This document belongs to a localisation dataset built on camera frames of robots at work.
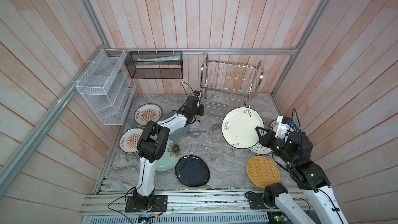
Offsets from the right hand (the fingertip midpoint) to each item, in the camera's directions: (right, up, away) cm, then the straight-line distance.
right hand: (256, 127), depth 68 cm
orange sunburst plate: (-62, +6, +43) cm, 75 cm away
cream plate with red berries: (-7, 0, +5) cm, 8 cm away
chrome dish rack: (-1, +31, +47) cm, 57 cm away
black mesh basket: (-55, +39, +37) cm, 77 cm away
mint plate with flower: (-42, -20, +20) cm, 50 cm away
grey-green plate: (-39, -8, +29) cm, 50 cm away
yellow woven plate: (+10, -26, +16) cm, 32 cm away
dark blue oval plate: (-29, -27, +18) cm, 44 cm away
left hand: (-23, +10, +31) cm, 40 cm away
